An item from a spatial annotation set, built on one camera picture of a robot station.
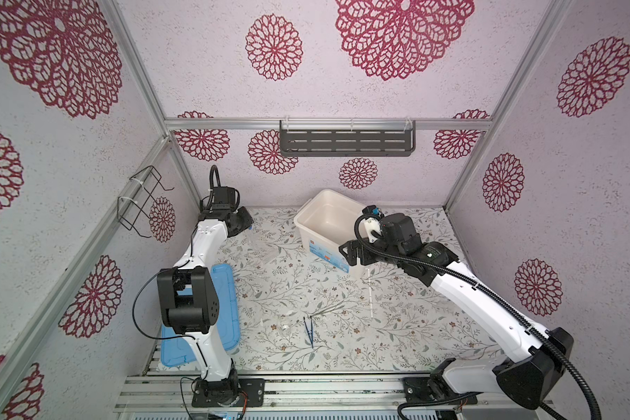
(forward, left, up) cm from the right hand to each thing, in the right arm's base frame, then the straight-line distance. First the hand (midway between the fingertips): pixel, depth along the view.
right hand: (353, 240), depth 74 cm
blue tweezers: (-18, +12, -27) cm, 35 cm away
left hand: (+15, +37, -11) cm, 41 cm away
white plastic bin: (+31, +8, -24) cm, 40 cm away
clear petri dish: (-15, +21, -28) cm, 38 cm away
